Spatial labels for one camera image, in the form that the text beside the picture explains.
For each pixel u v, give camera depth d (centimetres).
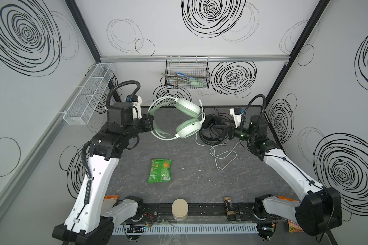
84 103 75
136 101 55
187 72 89
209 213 76
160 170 84
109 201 76
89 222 35
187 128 54
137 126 52
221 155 94
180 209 69
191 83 87
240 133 66
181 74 91
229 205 74
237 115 66
